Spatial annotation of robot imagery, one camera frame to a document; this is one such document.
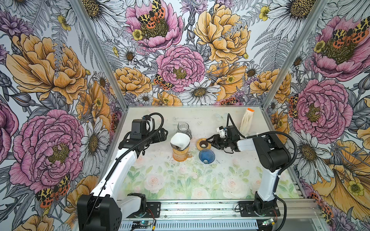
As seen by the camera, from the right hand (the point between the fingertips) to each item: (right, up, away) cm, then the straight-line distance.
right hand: (208, 145), depth 97 cm
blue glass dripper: (-2, -5, -7) cm, 9 cm away
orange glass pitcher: (-17, -7, -5) cm, 19 cm away
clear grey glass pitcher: (-17, +11, +9) cm, 22 cm away
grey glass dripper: (-19, 0, -11) cm, 22 cm away
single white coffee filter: (-17, +5, -11) cm, 21 cm away
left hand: (-28, +6, -15) cm, 32 cm away
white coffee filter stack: (+28, +13, +9) cm, 32 cm away
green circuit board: (-35, -33, -25) cm, 54 cm away
